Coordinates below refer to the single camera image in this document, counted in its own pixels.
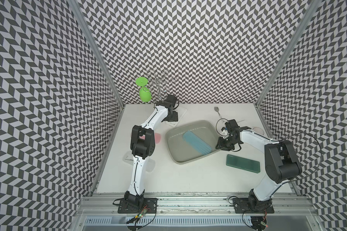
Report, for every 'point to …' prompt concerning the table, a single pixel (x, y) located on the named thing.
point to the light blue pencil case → (196, 142)
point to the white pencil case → (181, 112)
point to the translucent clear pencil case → (150, 163)
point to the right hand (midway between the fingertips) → (218, 149)
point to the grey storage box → (180, 151)
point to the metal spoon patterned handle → (217, 109)
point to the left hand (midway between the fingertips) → (169, 119)
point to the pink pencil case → (157, 137)
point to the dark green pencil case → (244, 163)
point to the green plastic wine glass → (144, 92)
